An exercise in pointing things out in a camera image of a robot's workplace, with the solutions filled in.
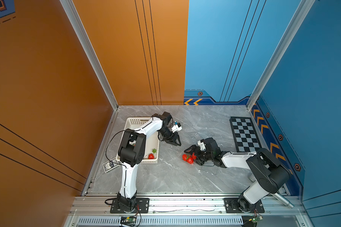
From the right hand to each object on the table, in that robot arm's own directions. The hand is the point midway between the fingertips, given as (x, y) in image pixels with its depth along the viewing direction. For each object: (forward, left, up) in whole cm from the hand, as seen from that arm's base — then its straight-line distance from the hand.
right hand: (187, 155), depth 88 cm
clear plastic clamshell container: (-1, -1, +1) cm, 1 cm away
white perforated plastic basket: (+6, +24, -2) cm, 24 cm away
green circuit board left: (-33, +31, -6) cm, 46 cm away
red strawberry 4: (0, +24, -1) cm, 24 cm away
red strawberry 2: (-1, +2, +1) cm, 3 cm away
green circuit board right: (-32, -33, -4) cm, 46 cm away
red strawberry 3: (-1, -4, +1) cm, 4 cm away
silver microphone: (-24, -49, -2) cm, 54 cm away
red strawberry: (-4, -1, +1) cm, 4 cm away
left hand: (+8, +5, +3) cm, 10 cm away
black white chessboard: (+14, -40, 0) cm, 43 cm away
